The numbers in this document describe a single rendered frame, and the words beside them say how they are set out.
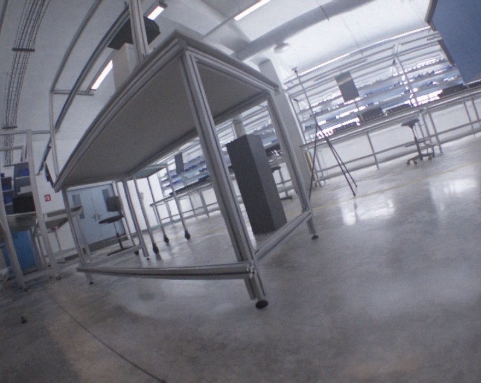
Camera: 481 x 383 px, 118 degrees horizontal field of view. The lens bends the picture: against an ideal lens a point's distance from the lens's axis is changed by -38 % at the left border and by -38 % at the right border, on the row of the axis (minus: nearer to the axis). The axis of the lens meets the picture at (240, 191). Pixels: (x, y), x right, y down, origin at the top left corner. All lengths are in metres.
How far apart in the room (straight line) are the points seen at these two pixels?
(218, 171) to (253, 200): 1.31
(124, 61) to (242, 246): 0.93
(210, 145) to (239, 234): 0.29
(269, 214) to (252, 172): 0.38
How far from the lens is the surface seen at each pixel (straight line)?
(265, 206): 1.96
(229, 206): 0.71
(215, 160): 0.72
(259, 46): 5.22
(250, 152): 1.96
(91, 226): 8.02
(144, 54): 1.02
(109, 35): 1.53
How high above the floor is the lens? 0.39
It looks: level
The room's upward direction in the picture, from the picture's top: 17 degrees counter-clockwise
